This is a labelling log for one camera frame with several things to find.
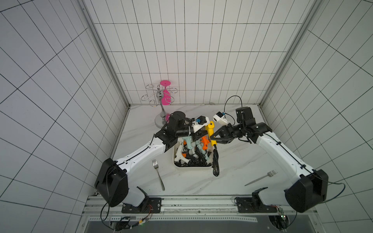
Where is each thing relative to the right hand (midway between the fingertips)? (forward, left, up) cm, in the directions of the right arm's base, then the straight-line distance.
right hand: (208, 143), depth 62 cm
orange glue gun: (+3, +1, -3) cm, 4 cm away
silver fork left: (0, +29, -30) cm, 42 cm away
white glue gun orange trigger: (+5, +14, -26) cm, 30 cm away
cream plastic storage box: (+9, +7, -29) cm, 31 cm away
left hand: (+11, 0, -5) cm, 12 cm away
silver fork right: (0, -39, -32) cm, 50 cm away
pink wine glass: (+29, +24, -2) cm, 38 cm away
